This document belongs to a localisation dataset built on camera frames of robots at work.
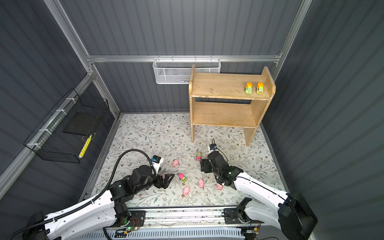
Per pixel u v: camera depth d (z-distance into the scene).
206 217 0.75
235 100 1.19
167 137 1.06
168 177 0.70
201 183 0.83
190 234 0.77
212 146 0.74
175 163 0.91
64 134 0.72
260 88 0.69
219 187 0.82
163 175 0.68
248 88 0.69
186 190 0.81
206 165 0.74
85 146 0.69
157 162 0.68
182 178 0.84
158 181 0.68
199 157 0.94
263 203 0.49
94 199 0.50
